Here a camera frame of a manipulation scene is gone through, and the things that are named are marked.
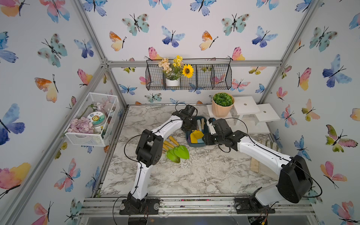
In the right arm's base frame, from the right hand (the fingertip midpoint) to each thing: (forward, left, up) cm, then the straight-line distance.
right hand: (206, 136), depth 84 cm
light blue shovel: (+16, +4, -10) cm, 19 cm away
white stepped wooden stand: (+18, -26, +7) cm, 32 cm away
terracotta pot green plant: (+16, -9, +12) cm, 22 cm away
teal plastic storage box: (+8, +6, +7) cm, 12 cm away
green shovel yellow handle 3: (-3, +16, -14) cm, 21 cm away
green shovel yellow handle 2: (-2, +19, -13) cm, 23 cm away
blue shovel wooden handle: (+17, +1, -11) cm, 20 cm away
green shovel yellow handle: (-7, +21, -13) cm, 26 cm away
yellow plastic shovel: (+8, +6, -11) cm, 15 cm away
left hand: (+12, +5, -6) cm, 14 cm away
